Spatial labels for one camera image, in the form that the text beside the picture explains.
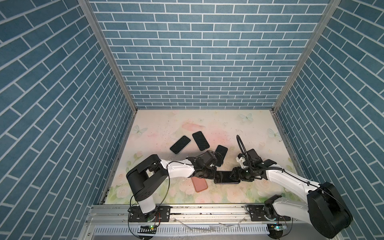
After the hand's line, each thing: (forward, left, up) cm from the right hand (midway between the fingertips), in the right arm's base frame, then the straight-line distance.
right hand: (232, 175), depth 85 cm
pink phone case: (-5, +18, -2) cm, 19 cm away
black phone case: (+24, +20, -2) cm, 31 cm away
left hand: (-2, +9, -2) cm, 10 cm away
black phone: (+17, +5, -1) cm, 17 cm away
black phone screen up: (+20, +33, -2) cm, 39 cm away
